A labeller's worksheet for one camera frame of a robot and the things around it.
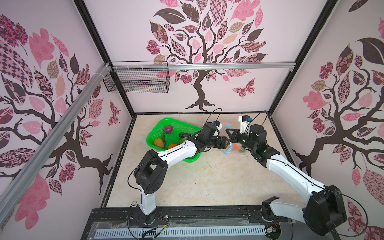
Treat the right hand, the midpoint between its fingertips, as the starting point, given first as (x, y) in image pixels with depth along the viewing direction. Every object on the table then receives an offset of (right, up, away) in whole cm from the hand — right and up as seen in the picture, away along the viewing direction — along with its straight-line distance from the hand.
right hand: (227, 128), depth 79 cm
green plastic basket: (-39, -5, +27) cm, 48 cm away
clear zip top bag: (+2, -10, -2) cm, 10 cm away
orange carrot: (+5, -11, +2) cm, 12 cm away
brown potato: (-41, -10, +18) cm, 46 cm away
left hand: (0, -9, +6) cm, 11 cm away
